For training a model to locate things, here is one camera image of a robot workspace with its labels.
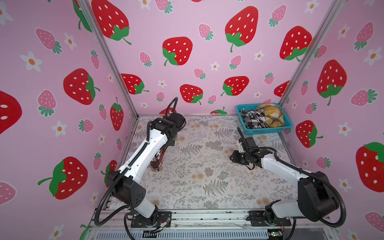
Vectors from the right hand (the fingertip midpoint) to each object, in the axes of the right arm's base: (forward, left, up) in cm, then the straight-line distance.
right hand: (230, 157), depth 89 cm
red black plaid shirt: (-15, +38, +14) cm, 44 cm away
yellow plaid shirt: (+37, -31, +3) cm, 49 cm away
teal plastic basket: (+31, -41, +1) cm, 51 cm away
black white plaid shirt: (+32, -17, +2) cm, 36 cm away
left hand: (-4, +38, +16) cm, 41 cm away
